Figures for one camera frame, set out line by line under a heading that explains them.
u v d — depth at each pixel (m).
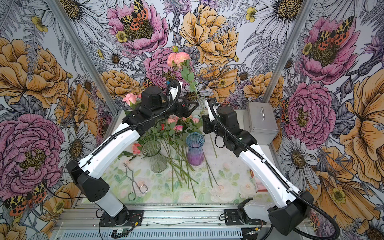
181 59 0.69
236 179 0.87
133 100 0.68
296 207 0.38
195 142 0.87
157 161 0.89
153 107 0.53
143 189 0.84
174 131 1.02
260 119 0.96
